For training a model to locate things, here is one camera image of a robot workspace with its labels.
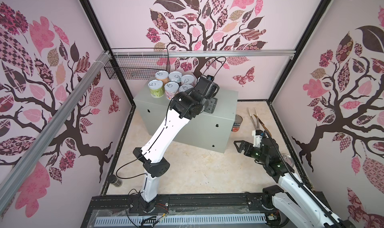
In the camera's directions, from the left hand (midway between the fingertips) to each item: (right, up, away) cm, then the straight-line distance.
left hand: (204, 101), depth 69 cm
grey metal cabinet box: (+4, -16, +22) cm, 28 cm away
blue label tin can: (+46, -30, +9) cm, 56 cm away
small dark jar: (-45, -39, +4) cm, 60 cm away
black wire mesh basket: (-41, +27, +26) cm, 56 cm away
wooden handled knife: (+45, -12, +39) cm, 61 cm away
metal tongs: (+42, -11, +38) cm, 58 cm away
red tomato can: (+24, -11, +27) cm, 37 cm away
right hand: (+21, -22, +12) cm, 32 cm away
